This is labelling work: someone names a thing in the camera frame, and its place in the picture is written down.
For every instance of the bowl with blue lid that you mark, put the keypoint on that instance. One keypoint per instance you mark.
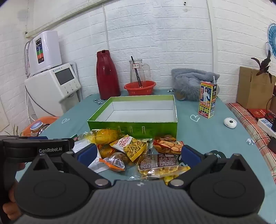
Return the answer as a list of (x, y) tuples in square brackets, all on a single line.
[(36, 126)]

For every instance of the purple leaf plant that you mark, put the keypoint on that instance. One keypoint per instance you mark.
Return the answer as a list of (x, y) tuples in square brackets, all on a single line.
[(264, 64)]

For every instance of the plaid cloth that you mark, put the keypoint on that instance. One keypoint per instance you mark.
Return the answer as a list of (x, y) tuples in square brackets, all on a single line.
[(248, 120)]

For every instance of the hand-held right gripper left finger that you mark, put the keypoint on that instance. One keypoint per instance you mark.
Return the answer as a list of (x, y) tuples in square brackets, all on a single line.
[(86, 154)]

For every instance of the glass pitcher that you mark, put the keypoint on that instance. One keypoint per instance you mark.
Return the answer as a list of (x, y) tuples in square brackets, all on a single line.
[(143, 72)]

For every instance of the red plastic basket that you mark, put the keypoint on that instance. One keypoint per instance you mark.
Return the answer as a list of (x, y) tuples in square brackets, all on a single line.
[(148, 88)]

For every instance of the black stirring stick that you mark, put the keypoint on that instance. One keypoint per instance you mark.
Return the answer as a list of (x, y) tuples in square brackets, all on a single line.
[(136, 71)]

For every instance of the white vertical wall pipe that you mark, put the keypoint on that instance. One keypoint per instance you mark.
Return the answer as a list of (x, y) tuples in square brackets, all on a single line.
[(105, 28)]

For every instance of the dark label peanut packet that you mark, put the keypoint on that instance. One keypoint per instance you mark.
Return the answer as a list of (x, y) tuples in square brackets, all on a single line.
[(159, 170)]

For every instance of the person's left hand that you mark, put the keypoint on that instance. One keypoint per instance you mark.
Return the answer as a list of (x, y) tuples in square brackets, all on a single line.
[(13, 212)]

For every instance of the teal printed tablecloth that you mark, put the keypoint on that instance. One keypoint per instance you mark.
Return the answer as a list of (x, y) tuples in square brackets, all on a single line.
[(71, 107)]

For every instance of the yellow puffy snack packet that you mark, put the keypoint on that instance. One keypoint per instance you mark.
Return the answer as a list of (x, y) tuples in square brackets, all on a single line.
[(105, 136)]

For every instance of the red booklet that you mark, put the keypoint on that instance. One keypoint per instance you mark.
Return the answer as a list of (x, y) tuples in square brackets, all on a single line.
[(258, 113)]

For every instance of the brown nut packet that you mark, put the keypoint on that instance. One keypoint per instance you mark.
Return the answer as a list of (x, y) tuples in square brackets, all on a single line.
[(167, 137)]

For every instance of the white water purifier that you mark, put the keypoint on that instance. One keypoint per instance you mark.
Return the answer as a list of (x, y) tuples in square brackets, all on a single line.
[(50, 49)]

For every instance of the blue fan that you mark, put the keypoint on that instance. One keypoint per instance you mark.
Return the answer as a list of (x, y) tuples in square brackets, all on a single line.
[(272, 41)]

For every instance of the white snack packet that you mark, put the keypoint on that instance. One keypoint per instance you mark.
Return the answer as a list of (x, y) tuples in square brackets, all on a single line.
[(96, 164)]

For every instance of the orange plastic basin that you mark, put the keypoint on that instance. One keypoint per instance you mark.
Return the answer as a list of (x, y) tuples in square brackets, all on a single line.
[(50, 120)]

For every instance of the brown cardboard box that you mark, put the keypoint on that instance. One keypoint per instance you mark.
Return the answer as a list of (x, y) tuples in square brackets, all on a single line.
[(248, 90)]

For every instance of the metal pot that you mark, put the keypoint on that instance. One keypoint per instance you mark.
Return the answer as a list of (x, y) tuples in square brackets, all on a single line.
[(44, 129)]

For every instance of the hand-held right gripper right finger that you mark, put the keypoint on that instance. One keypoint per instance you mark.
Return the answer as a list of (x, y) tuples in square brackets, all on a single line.
[(189, 154)]

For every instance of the small white round device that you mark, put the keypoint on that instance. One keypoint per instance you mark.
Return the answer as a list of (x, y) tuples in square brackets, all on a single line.
[(230, 122)]

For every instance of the white dispenser with screen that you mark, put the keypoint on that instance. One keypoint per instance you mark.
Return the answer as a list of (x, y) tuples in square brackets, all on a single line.
[(43, 90)]

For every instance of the yellow juice carton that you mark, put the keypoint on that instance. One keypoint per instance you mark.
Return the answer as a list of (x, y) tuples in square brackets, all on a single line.
[(207, 107)]

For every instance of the green cardboard box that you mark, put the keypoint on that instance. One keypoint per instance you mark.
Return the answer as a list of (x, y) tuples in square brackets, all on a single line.
[(129, 127)]

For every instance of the grey fluffy cloth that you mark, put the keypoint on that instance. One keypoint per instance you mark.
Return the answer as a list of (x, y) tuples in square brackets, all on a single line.
[(189, 86)]

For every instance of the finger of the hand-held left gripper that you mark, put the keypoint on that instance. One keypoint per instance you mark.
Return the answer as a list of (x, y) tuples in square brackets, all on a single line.
[(62, 143)]

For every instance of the small orange barcode packet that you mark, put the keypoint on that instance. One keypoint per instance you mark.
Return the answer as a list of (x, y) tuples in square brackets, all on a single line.
[(114, 163)]

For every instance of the yellow stick snack packet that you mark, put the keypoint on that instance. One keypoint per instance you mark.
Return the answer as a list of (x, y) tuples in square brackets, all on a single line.
[(131, 148)]

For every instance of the red orange snack packet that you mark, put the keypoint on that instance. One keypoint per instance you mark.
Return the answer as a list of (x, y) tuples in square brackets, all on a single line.
[(168, 146)]

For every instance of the clear brown cake packet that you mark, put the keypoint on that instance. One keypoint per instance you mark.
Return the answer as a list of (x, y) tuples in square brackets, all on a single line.
[(124, 158)]

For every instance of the white power strip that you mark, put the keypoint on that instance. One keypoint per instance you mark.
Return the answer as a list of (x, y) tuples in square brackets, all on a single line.
[(266, 126)]

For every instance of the red thermos jug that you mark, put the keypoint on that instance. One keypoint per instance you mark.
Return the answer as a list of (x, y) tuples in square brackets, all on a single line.
[(106, 79)]

